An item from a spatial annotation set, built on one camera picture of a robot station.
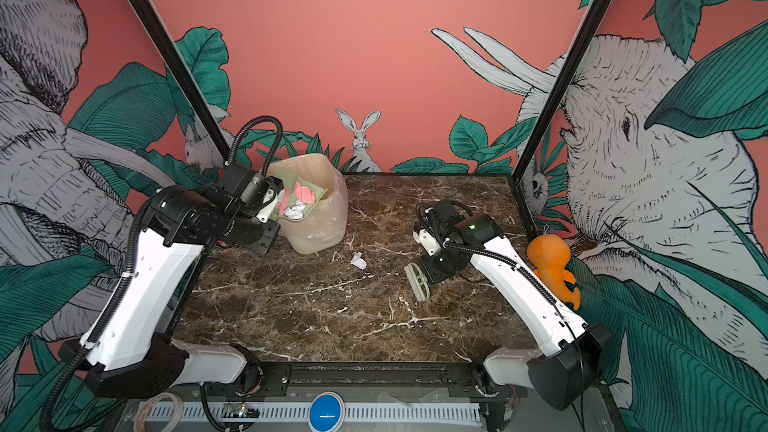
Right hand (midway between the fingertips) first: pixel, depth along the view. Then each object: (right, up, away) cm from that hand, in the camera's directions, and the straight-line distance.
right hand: (425, 271), depth 73 cm
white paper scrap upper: (-20, -2, +23) cm, 30 cm away
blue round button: (-24, -32, -4) cm, 40 cm away
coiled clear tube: (-66, -34, -6) cm, 75 cm away
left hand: (-36, +11, -9) cm, 38 cm away
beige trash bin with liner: (-29, +9, +18) cm, 35 cm away
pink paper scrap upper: (-29, +19, -4) cm, 35 cm away
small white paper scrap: (-31, +15, -5) cm, 34 cm away
